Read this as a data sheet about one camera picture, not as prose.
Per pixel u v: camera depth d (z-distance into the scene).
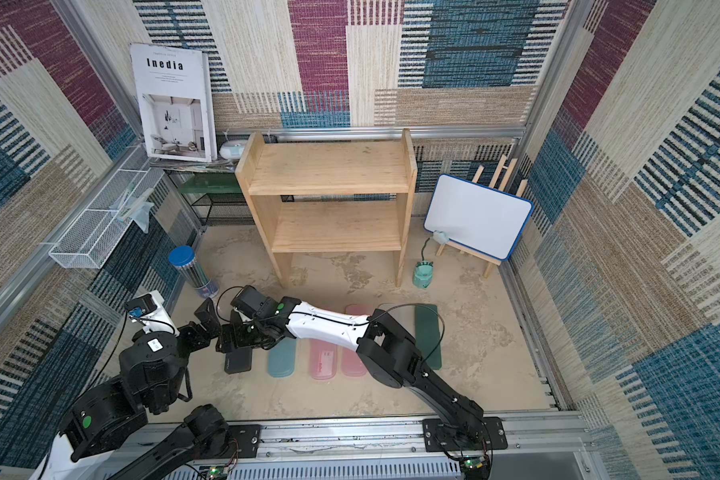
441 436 0.74
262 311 0.65
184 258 0.85
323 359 0.85
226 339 0.71
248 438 0.74
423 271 0.96
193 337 0.56
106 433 0.41
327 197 1.18
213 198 1.15
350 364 0.85
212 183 0.99
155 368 0.43
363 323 0.54
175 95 0.77
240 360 0.84
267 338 0.72
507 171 0.87
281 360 0.88
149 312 0.50
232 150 0.86
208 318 0.58
